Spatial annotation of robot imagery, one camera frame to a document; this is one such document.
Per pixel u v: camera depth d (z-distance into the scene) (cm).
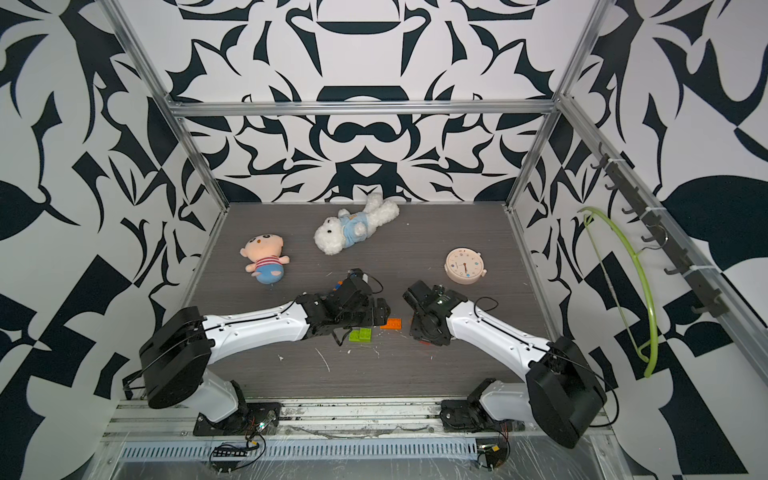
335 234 100
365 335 85
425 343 75
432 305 62
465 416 74
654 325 58
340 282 97
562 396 41
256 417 73
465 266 99
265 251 97
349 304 64
